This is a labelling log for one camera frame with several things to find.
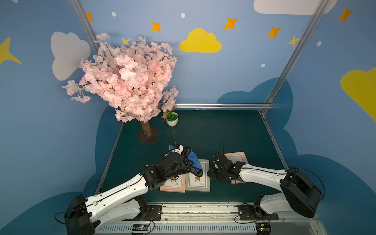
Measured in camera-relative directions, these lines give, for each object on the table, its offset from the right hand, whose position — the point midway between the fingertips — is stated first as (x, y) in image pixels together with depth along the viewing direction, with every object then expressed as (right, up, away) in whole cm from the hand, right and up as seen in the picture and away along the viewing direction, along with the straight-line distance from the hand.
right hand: (209, 172), depth 87 cm
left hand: (-9, +10, -13) cm, 19 cm away
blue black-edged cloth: (-8, +6, -12) cm, 16 cm away
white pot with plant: (-26, +34, +17) cm, 46 cm away
